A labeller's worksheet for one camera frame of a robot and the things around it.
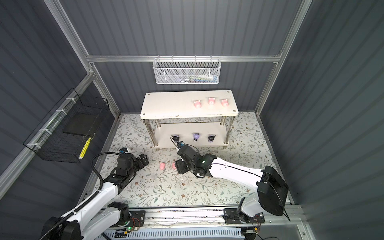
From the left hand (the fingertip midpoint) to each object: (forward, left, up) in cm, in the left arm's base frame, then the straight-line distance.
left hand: (141, 158), depth 87 cm
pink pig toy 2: (-2, -18, -6) cm, 19 cm away
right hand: (-7, -23, +5) cm, 25 cm away
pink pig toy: (-2, -11, -6) cm, 13 cm away
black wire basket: (+4, +32, +22) cm, 39 cm away
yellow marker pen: (-8, +20, +20) cm, 29 cm away
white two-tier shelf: (+37, -39, -6) cm, 54 cm away
